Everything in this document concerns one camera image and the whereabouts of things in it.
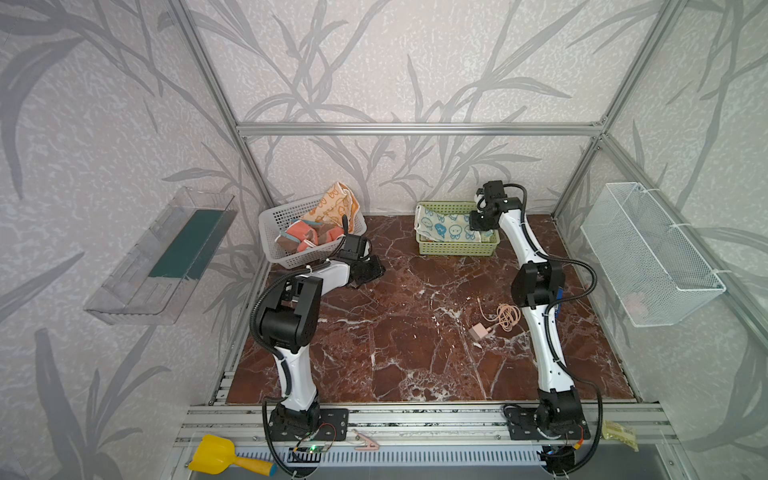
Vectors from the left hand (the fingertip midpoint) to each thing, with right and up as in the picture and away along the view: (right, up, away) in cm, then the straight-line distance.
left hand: (388, 260), depth 100 cm
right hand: (+32, +16, +10) cm, 37 cm away
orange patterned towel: (-21, +21, +14) cm, 33 cm away
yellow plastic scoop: (-40, -45, -29) cm, 67 cm away
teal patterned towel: (+22, +12, +11) cm, 27 cm away
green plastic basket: (+16, +4, +5) cm, 18 cm away
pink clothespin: (-2, -43, -29) cm, 52 cm away
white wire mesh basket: (+58, 0, -37) cm, 69 cm away
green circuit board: (-16, -44, -29) cm, 55 cm away
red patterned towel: (-32, +8, +7) cm, 33 cm away
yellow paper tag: (+57, -40, -27) cm, 75 cm away
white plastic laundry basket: (-44, +14, +12) cm, 48 cm away
